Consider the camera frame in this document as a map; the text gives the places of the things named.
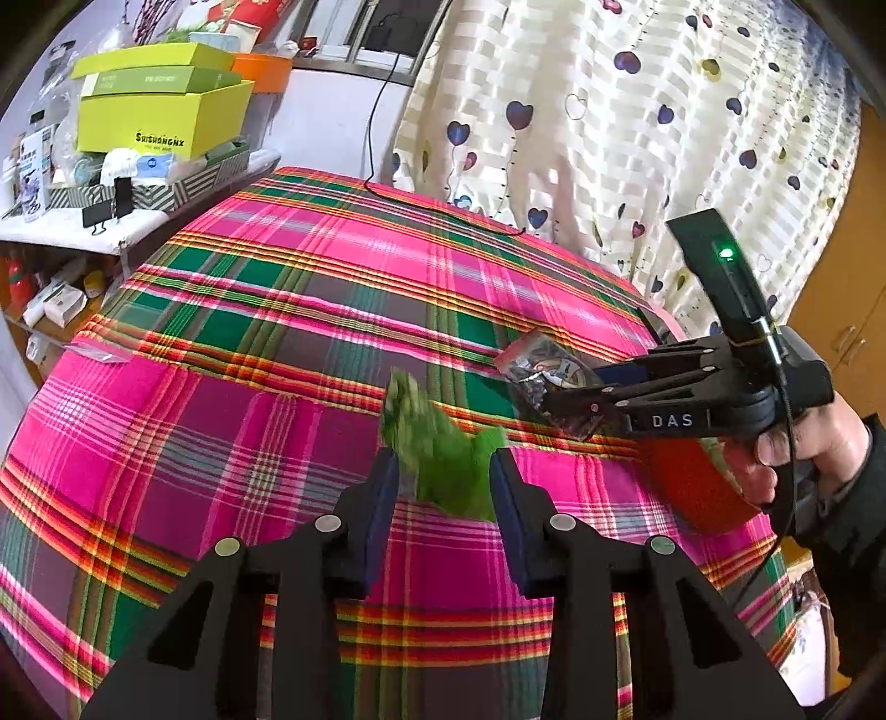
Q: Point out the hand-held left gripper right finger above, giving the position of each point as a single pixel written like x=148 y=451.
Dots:
x=511 y=519

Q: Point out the dried branches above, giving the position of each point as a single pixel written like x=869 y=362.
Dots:
x=149 y=21

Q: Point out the red package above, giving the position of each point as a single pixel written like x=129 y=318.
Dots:
x=249 y=10

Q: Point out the lime green box lid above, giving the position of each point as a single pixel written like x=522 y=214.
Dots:
x=152 y=59

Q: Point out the clear plastic wrapper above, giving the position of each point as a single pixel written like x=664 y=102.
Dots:
x=104 y=349

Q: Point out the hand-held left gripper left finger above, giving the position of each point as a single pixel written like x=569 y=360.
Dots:
x=381 y=505

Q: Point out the person's right forearm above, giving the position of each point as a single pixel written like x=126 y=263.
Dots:
x=851 y=554

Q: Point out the small white box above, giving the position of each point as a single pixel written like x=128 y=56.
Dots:
x=55 y=304

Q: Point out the red round basket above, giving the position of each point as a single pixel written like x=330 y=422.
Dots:
x=692 y=484

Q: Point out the lime green cardboard box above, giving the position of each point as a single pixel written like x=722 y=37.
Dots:
x=159 y=124

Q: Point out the black power adapter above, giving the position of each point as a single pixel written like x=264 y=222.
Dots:
x=384 y=38

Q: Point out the green snack packet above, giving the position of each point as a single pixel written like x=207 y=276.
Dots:
x=450 y=471

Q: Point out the black phone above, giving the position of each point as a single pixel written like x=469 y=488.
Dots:
x=654 y=325

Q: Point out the orange box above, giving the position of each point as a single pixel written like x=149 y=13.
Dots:
x=266 y=73

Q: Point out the plaid tablecloth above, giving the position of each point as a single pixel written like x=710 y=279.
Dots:
x=277 y=332

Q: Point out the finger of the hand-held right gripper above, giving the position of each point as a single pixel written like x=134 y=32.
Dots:
x=664 y=363
x=588 y=403

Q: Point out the yellow jar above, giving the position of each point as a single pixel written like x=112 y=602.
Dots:
x=94 y=282

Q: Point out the wooden cabinet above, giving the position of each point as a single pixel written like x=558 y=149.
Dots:
x=851 y=298

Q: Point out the window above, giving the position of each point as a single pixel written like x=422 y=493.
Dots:
x=346 y=28

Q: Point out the white side table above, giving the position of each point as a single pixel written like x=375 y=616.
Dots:
x=55 y=232

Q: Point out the black binder clip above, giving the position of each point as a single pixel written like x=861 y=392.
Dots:
x=107 y=208

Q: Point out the dark brown snack packet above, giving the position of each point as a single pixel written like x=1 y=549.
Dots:
x=540 y=360

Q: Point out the white heart print curtain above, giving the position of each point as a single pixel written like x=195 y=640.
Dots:
x=554 y=104

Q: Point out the striped box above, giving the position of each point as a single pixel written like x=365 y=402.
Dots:
x=201 y=180

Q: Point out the person's right hand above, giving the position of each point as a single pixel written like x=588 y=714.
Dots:
x=824 y=443

